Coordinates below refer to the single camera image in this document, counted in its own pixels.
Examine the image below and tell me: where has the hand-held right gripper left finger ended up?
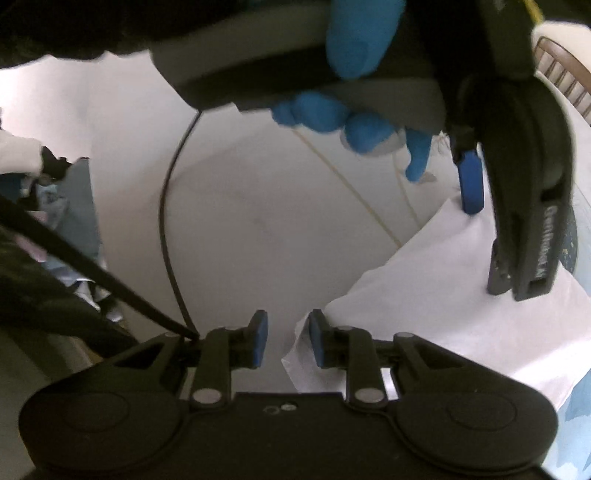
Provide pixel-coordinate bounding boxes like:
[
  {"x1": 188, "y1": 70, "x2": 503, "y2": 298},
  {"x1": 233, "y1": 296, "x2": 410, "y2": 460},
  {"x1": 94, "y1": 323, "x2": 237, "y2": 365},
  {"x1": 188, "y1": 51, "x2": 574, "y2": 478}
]
[{"x1": 113, "y1": 310, "x2": 269, "y2": 410}]

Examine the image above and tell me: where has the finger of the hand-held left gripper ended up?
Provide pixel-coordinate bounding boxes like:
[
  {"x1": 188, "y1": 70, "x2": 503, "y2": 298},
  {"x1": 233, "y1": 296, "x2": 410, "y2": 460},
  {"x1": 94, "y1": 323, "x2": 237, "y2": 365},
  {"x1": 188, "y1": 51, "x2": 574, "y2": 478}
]
[{"x1": 450, "y1": 129, "x2": 485, "y2": 216}]

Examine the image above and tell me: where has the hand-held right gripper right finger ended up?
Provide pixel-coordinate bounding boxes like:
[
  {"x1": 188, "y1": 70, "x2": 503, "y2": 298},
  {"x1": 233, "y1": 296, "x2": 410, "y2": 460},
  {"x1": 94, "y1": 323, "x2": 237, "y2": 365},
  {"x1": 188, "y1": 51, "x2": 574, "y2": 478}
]
[{"x1": 308, "y1": 309, "x2": 462, "y2": 410}]

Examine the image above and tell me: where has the white shirt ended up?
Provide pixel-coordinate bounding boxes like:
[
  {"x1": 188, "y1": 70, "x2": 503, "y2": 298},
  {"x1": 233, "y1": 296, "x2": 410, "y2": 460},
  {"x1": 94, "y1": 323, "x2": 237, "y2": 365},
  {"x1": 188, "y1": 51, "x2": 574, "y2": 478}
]
[{"x1": 281, "y1": 196, "x2": 591, "y2": 411}]

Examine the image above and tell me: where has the person's left forearm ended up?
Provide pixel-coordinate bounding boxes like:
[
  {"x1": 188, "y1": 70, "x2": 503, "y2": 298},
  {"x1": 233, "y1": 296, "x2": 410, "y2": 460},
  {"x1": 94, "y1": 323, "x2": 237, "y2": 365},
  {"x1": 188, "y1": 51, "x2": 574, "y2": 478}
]
[{"x1": 0, "y1": 0, "x2": 333, "y2": 68}]

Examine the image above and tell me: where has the person's left hand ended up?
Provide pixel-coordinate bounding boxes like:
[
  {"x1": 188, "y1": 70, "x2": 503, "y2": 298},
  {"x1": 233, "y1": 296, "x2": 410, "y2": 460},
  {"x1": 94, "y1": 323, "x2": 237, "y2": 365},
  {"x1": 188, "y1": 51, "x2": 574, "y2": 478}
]
[{"x1": 271, "y1": 0, "x2": 433, "y2": 183}]

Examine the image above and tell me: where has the wooden slat-back chair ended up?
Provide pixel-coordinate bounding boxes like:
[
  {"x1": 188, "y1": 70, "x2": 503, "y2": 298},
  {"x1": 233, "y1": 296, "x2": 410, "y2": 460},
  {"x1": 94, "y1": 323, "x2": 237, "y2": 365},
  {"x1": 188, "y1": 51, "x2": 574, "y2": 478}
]
[{"x1": 533, "y1": 36, "x2": 591, "y2": 126}]

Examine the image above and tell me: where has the printed pale blue tablecloth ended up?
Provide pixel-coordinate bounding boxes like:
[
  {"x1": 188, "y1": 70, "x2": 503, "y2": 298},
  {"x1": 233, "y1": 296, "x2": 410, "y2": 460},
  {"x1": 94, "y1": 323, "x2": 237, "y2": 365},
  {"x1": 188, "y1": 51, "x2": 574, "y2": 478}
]
[{"x1": 0, "y1": 18, "x2": 591, "y2": 464}]

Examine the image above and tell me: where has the blue grey cloth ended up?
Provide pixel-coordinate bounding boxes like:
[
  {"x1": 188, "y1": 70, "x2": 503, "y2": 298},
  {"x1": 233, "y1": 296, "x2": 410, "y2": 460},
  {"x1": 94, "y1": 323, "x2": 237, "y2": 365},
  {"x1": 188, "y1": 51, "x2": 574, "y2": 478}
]
[{"x1": 39, "y1": 158, "x2": 103, "y2": 278}]

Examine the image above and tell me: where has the thin black cable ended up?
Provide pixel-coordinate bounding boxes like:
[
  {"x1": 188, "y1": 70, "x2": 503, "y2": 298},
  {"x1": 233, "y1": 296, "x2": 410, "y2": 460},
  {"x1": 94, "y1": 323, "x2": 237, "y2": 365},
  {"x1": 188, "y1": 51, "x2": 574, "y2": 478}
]
[{"x1": 158, "y1": 110, "x2": 204, "y2": 343}]

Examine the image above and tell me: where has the thick black cable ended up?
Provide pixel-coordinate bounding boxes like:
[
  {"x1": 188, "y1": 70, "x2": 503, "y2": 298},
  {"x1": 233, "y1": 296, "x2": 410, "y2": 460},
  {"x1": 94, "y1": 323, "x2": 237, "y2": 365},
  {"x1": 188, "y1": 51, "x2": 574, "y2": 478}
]
[{"x1": 0, "y1": 193, "x2": 195, "y2": 343}]

